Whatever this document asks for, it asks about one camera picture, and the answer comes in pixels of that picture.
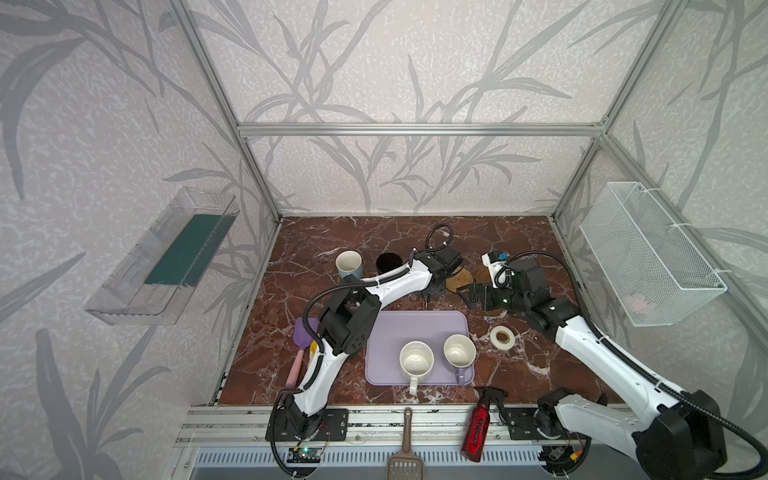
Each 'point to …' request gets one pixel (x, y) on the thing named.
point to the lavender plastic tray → (388, 331)
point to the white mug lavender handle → (460, 352)
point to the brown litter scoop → (406, 465)
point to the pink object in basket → (636, 303)
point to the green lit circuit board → (305, 455)
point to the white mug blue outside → (349, 263)
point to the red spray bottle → (478, 422)
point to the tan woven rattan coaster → (460, 277)
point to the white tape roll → (494, 340)
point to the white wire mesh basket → (656, 276)
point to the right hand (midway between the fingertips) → (470, 280)
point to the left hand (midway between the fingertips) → (434, 280)
